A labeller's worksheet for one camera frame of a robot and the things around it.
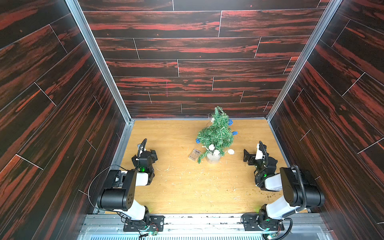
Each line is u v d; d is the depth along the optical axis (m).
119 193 0.45
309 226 0.74
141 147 0.71
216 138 0.73
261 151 0.75
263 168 0.71
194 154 0.99
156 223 0.74
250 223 0.73
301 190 0.43
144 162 0.72
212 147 0.77
